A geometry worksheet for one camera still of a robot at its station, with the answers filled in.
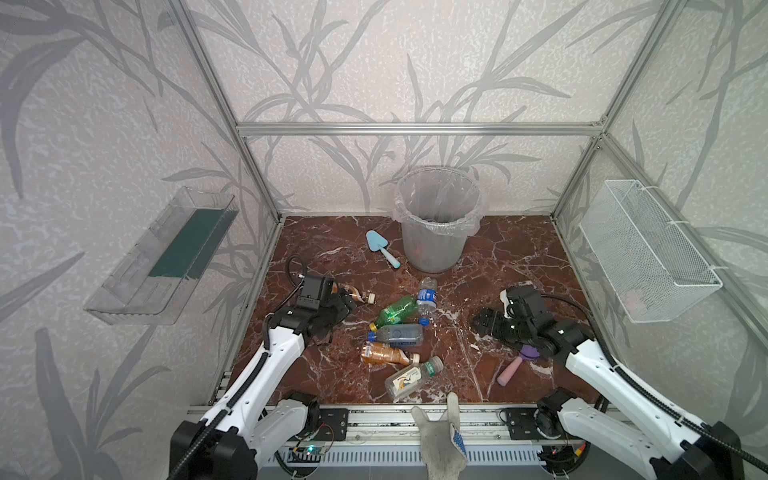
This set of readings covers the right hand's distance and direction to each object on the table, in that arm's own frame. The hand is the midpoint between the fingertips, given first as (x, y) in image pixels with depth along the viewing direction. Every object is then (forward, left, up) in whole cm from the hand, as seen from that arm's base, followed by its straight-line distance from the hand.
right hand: (479, 318), depth 81 cm
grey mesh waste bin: (+29, +13, -8) cm, 33 cm away
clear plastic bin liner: (+41, +6, +5) cm, 42 cm away
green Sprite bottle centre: (+6, +22, -9) cm, 24 cm away
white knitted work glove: (-27, +12, -10) cm, 31 cm away
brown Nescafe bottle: (+11, +32, -8) cm, 35 cm away
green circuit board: (-29, +44, -10) cm, 53 cm away
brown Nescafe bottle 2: (-7, +26, -6) cm, 28 cm away
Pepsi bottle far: (+10, +13, -8) cm, 19 cm away
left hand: (+5, +36, +2) cm, 36 cm away
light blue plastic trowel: (+35, +31, -11) cm, 48 cm away
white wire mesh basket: (+1, -34, +22) cm, 40 cm away
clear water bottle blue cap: (-2, +22, -6) cm, 23 cm away
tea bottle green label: (-14, +19, -5) cm, 24 cm away
